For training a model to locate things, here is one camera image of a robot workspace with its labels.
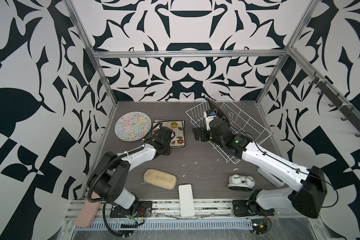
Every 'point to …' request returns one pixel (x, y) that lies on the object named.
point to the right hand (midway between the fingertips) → (200, 126)
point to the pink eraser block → (88, 212)
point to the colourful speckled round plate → (133, 126)
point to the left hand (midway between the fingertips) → (172, 133)
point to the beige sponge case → (159, 178)
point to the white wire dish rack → (245, 128)
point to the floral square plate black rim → (176, 126)
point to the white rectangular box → (187, 207)
